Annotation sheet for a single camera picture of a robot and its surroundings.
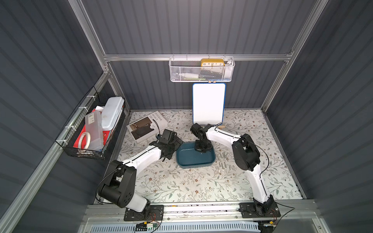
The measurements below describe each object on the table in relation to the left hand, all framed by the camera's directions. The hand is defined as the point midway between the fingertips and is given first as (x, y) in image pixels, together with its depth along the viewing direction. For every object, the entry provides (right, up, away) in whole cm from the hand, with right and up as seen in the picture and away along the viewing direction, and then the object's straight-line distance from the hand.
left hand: (180, 145), depth 90 cm
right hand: (+15, -4, +7) cm, 17 cm away
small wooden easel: (+29, +11, +12) cm, 33 cm away
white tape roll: (-38, +7, -28) cm, 47 cm away
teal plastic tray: (+4, -8, +5) cm, 11 cm away
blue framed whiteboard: (+18, +27, +3) cm, 33 cm away
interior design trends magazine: (-25, +11, +16) cm, 32 cm away
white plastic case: (-35, +20, -16) cm, 43 cm away
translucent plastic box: (-40, +13, -22) cm, 47 cm away
